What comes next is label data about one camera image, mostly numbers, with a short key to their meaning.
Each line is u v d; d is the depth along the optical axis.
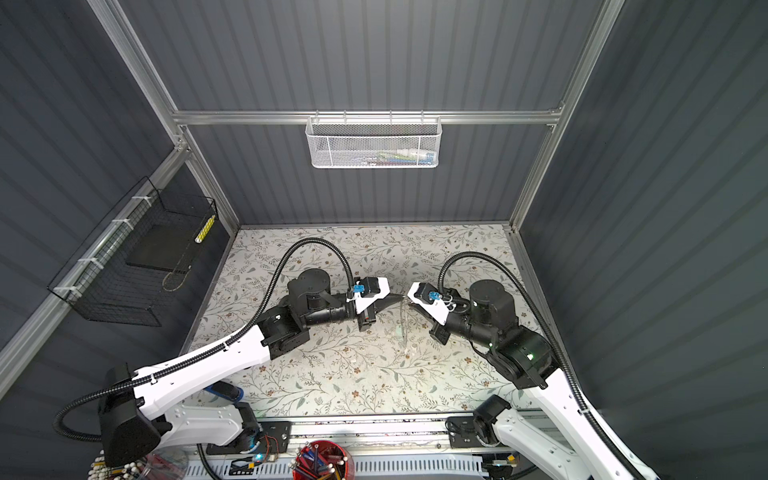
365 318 0.56
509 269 1.07
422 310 0.53
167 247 0.78
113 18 0.69
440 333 0.56
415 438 0.74
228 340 0.48
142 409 0.40
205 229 0.82
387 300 0.53
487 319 0.48
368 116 0.88
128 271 0.72
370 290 0.50
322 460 0.62
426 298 0.50
